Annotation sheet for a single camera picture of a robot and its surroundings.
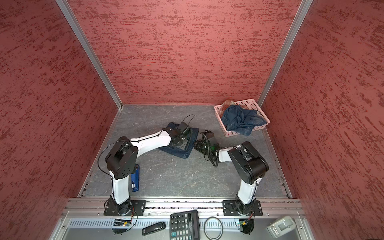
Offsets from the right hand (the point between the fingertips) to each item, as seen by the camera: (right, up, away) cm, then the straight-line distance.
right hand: (193, 147), depth 95 cm
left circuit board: (-36, -33, -22) cm, 54 cm away
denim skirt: (+34, +17, +5) cm, 38 cm away
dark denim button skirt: (-8, -3, -4) cm, 10 cm away
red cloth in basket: (+25, +30, +14) cm, 42 cm away
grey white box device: (+42, -32, -27) cm, 59 cm away
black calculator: (-3, -32, -27) cm, 42 cm away
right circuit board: (+27, -34, -24) cm, 49 cm away
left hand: (-8, +2, -1) cm, 8 cm away
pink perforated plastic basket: (+46, +30, +23) cm, 59 cm away
